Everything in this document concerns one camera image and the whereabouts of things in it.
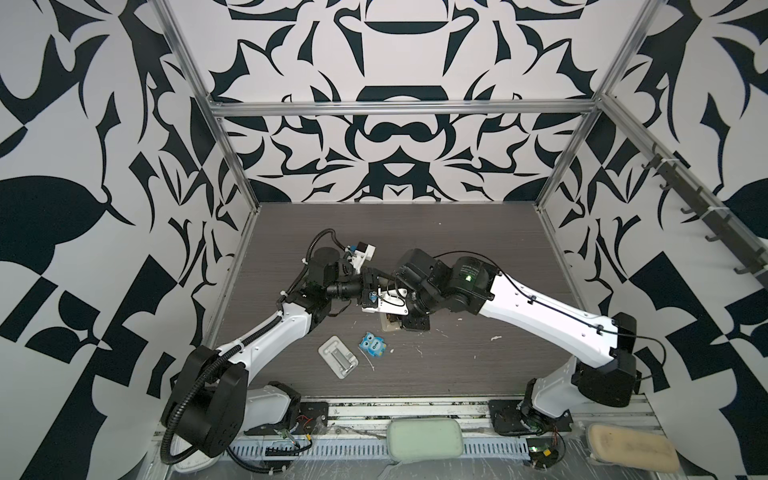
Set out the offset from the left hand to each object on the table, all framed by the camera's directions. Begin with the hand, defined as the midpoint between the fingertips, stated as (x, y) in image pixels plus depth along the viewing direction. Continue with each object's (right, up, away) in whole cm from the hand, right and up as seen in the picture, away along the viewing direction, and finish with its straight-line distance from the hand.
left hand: (404, 280), depth 72 cm
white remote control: (-4, -9, -4) cm, 11 cm away
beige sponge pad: (+50, -37, -5) cm, 62 cm away
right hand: (-3, -6, -4) cm, 8 cm away
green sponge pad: (+4, -35, -4) cm, 36 cm away
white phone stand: (-17, -23, +11) cm, 30 cm away
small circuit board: (+32, -41, -1) cm, 52 cm away
